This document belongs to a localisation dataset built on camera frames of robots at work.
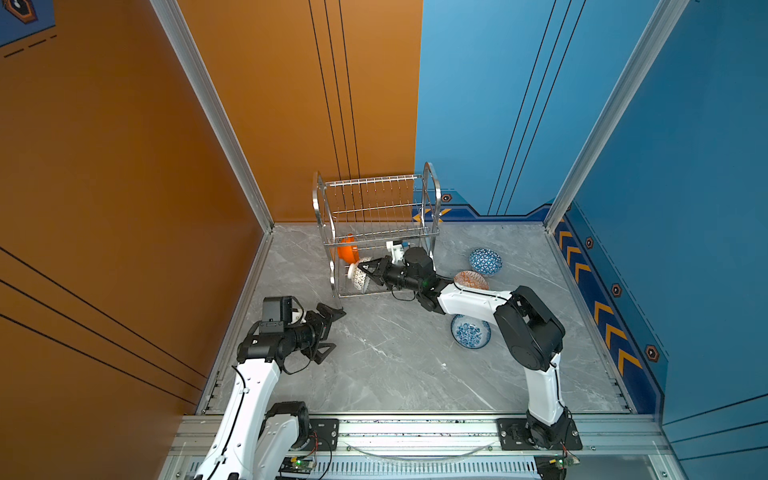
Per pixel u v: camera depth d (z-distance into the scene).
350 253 0.95
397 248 0.83
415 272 0.71
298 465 0.70
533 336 0.52
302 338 0.65
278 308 0.61
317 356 0.70
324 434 0.73
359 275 0.83
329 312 0.71
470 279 1.00
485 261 1.07
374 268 0.82
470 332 0.90
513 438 0.72
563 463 0.70
